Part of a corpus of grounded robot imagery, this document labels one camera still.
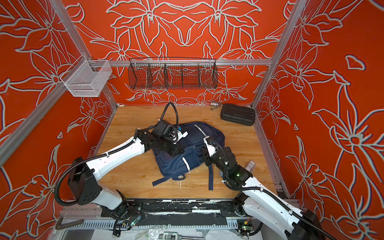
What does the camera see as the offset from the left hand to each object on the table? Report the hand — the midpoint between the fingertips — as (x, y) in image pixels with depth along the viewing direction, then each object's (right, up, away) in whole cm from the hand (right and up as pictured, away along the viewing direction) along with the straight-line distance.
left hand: (184, 149), depth 76 cm
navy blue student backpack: (+9, +6, +12) cm, 16 cm away
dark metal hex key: (-59, -34, -7) cm, 68 cm away
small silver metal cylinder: (+22, +28, +41) cm, 55 cm away
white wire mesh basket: (-63, +42, +16) cm, 77 cm away
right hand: (+9, +2, 0) cm, 9 cm away
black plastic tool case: (+39, +19, +31) cm, 53 cm away
